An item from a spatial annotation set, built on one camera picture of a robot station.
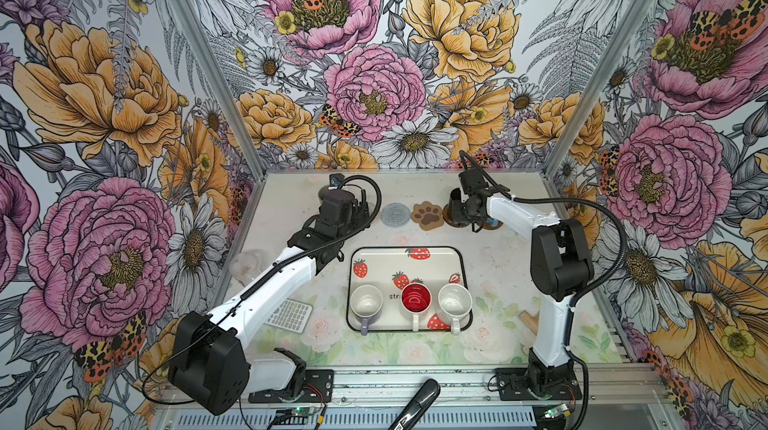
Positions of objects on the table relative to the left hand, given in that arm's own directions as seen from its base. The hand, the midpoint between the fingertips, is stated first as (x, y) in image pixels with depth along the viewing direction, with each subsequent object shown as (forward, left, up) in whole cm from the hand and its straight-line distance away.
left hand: (351, 214), depth 83 cm
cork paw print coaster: (+15, -24, -21) cm, 35 cm away
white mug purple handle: (-17, -3, -19) cm, 26 cm away
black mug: (+10, -32, -12) cm, 36 cm away
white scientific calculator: (-20, +17, -20) cm, 33 cm away
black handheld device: (-43, -15, -16) cm, 49 cm away
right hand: (+7, -34, -14) cm, 38 cm away
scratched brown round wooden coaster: (+15, -30, -20) cm, 39 cm away
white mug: (-18, -29, -19) cm, 39 cm away
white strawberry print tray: (-6, -11, -20) cm, 24 cm away
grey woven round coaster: (+15, -13, -20) cm, 28 cm away
